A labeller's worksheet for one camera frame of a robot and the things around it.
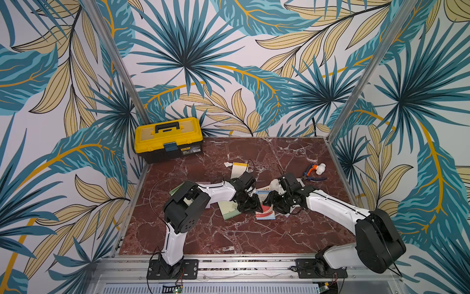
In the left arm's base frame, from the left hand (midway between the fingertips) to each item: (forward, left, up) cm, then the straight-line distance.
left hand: (260, 214), depth 86 cm
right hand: (+3, -3, +3) cm, 5 cm away
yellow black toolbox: (+33, +49, +13) cm, 61 cm away
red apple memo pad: (+1, -4, +1) cm, 4 cm away
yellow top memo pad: (+27, +11, -2) cm, 29 cm away
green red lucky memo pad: (+2, +15, 0) cm, 15 cm away
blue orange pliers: (+27, -32, 0) cm, 42 cm away
